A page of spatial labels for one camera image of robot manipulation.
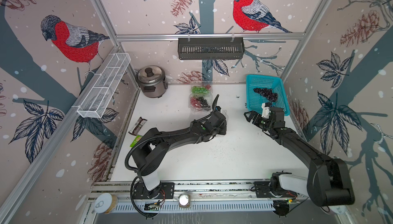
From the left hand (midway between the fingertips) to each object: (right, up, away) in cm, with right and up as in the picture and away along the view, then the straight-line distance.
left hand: (228, 124), depth 85 cm
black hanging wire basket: (-9, +49, +19) cm, 53 cm away
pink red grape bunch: (-20, +12, +17) cm, 28 cm away
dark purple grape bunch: (+34, +18, +26) cm, 46 cm away
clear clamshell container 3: (-2, +6, +6) cm, 9 cm away
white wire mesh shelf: (-67, +31, +3) cm, 74 cm away
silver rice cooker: (-49, +27, +16) cm, 58 cm away
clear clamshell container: (-16, +12, +20) cm, 28 cm away
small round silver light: (-23, -28, -22) cm, 42 cm away
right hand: (+14, +5, +4) cm, 15 cm away
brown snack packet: (-57, -4, +12) cm, 59 cm away
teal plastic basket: (+24, +13, +26) cm, 38 cm away
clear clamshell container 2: (-14, +25, +33) cm, 44 cm away
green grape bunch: (-16, +20, +25) cm, 36 cm away
